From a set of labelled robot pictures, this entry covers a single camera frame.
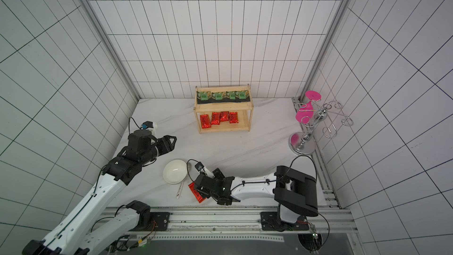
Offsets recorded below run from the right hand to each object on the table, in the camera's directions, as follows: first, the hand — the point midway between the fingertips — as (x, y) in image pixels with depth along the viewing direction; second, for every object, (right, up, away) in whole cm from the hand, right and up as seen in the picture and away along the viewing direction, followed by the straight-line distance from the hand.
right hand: (202, 183), depth 81 cm
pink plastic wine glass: (+52, +34, +6) cm, 62 cm away
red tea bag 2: (+5, +29, +22) cm, 37 cm away
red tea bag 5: (-1, -5, -3) cm, 6 cm away
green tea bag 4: (+21, +43, +11) cm, 49 cm away
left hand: (-14, +19, -4) cm, 24 cm away
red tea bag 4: (+16, +30, +22) cm, 41 cm away
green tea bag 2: (+7, +42, +11) cm, 45 cm away
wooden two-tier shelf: (+20, +35, +7) cm, 41 cm away
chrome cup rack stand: (+55, +16, +14) cm, 59 cm away
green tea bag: (-1, +42, +11) cm, 44 cm away
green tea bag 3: (+15, +43, +11) cm, 47 cm away
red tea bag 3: (+10, +31, +25) cm, 41 cm away
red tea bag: (-1, +28, +22) cm, 36 cm away
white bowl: (-14, +4, +3) cm, 15 cm away
